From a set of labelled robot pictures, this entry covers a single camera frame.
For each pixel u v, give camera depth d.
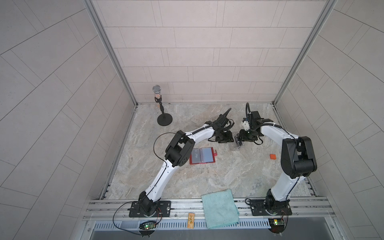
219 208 0.71
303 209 0.71
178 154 0.59
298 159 0.48
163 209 0.71
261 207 0.71
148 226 0.64
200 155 0.89
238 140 0.91
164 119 1.05
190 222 0.67
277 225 0.68
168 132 0.56
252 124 0.75
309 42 0.83
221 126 0.79
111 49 0.85
